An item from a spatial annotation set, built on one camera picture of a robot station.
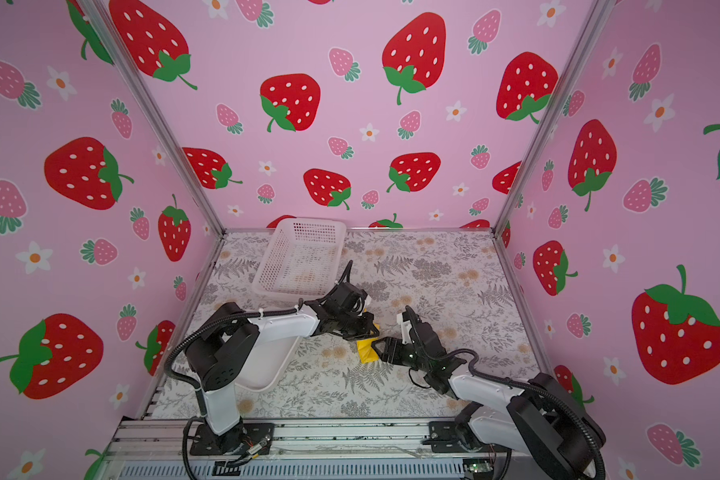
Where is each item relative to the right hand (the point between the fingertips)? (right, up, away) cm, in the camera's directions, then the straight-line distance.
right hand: (375, 346), depth 83 cm
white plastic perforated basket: (-28, +24, +27) cm, 46 cm away
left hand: (+2, +3, +4) cm, 5 cm away
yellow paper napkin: (-3, -2, +2) cm, 4 cm away
